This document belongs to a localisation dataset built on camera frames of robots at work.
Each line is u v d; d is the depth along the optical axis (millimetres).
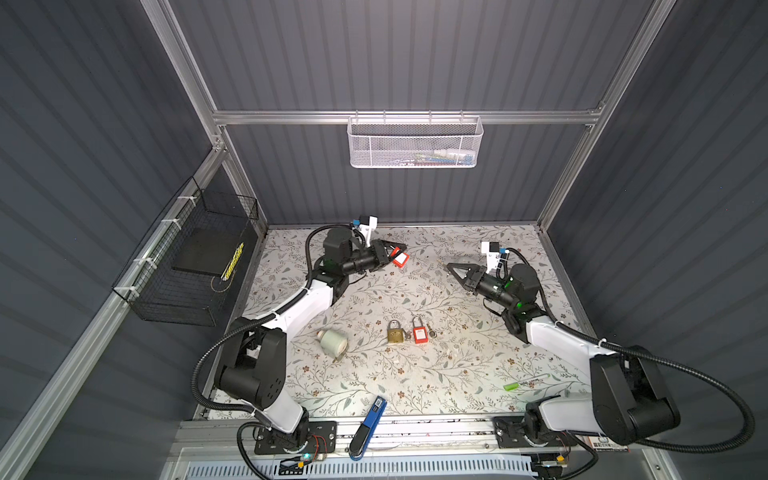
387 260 736
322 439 723
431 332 912
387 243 758
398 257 768
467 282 721
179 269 709
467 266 755
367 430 708
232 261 734
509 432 737
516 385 810
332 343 818
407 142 1236
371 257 725
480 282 722
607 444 708
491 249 756
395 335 911
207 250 744
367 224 765
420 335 893
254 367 445
